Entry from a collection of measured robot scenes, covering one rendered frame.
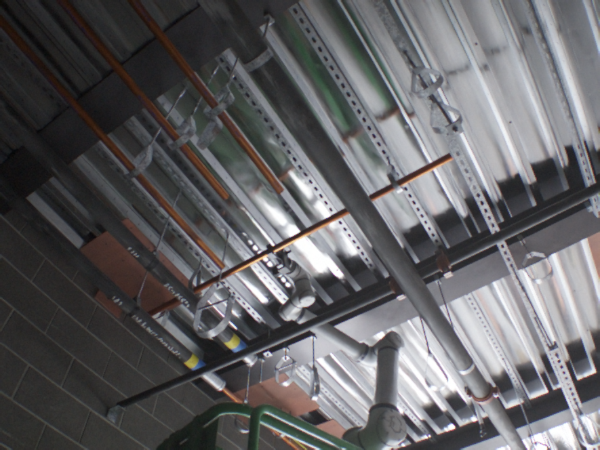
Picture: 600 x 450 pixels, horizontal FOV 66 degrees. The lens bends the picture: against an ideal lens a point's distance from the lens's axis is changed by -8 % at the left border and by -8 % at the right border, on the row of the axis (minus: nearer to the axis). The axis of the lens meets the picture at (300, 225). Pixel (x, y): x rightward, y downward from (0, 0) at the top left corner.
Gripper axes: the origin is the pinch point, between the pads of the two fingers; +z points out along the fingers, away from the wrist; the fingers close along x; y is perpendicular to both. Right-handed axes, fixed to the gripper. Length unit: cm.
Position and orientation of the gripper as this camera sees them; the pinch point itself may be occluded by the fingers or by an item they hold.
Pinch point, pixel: (270, 251)
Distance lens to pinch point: 247.2
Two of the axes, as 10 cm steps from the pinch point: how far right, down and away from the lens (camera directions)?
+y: 8.4, -4.5, -3.0
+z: -5.2, -5.2, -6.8
